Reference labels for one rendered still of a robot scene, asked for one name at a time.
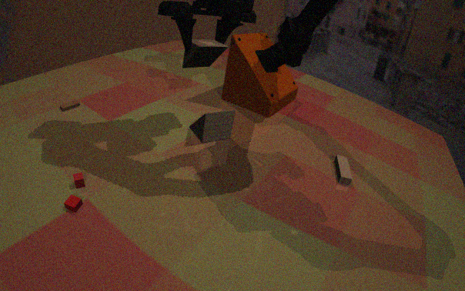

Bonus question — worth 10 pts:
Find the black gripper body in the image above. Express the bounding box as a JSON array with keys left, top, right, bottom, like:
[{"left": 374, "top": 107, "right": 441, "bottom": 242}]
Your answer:
[{"left": 158, "top": 0, "right": 256, "bottom": 23}]

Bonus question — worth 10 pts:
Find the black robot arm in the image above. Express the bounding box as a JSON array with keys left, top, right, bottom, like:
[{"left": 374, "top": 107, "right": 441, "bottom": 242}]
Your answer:
[{"left": 203, "top": 0, "right": 338, "bottom": 73}]

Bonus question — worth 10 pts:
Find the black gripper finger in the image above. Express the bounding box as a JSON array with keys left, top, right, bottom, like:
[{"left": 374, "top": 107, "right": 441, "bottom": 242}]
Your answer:
[
  {"left": 171, "top": 17, "right": 197, "bottom": 52},
  {"left": 215, "top": 19, "right": 244, "bottom": 44}
]

